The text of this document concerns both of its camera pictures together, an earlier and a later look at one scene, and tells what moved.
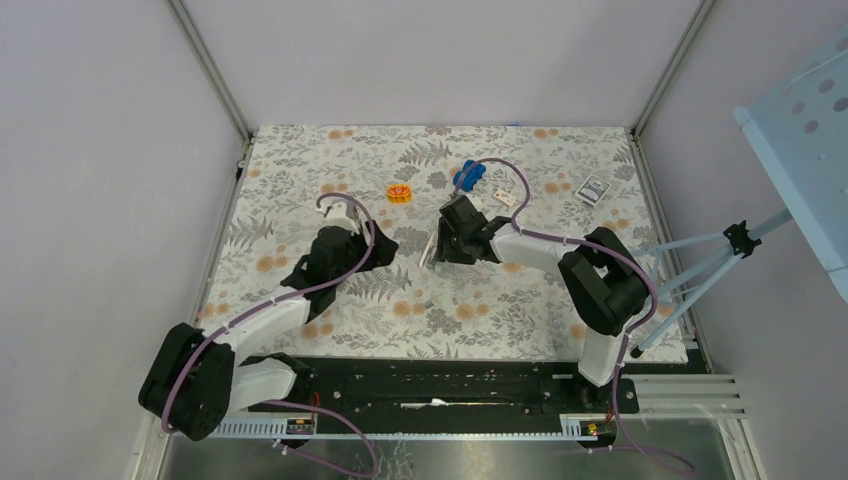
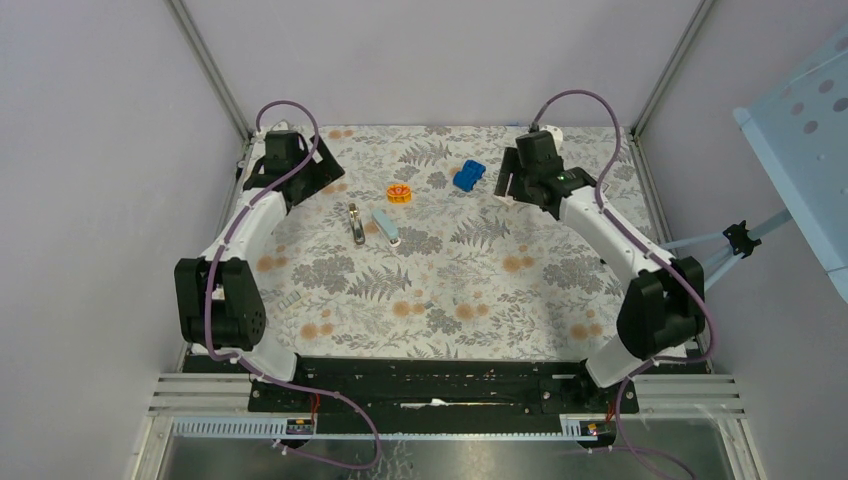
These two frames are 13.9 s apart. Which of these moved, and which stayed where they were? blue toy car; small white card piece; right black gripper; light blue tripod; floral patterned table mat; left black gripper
Moved: left black gripper; right black gripper
Stayed: light blue tripod; blue toy car; floral patterned table mat; small white card piece
